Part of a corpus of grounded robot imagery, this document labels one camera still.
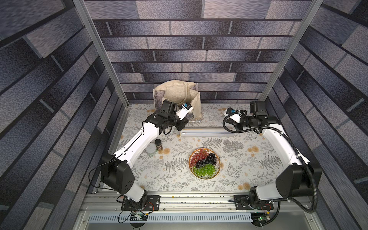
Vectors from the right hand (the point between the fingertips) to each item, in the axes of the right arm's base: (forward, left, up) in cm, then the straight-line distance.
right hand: (228, 118), depth 82 cm
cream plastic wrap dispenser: (-4, +12, -9) cm, 15 cm away
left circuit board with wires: (-47, +49, -22) cm, 71 cm away
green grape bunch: (-24, +13, -19) cm, 33 cm away
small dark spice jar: (-10, +43, -13) cm, 46 cm away
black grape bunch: (-18, +10, -18) cm, 27 cm away
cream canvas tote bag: (+26, +31, -2) cm, 40 cm away
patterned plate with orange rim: (-21, +6, -21) cm, 30 cm away
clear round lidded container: (-14, +47, -16) cm, 51 cm away
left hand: (-3, +24, +3) cm, 25 cm away
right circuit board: (-47, -12, -23) cm, 54 cm away
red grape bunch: (-16, +18, -18) cm, 30 cm away
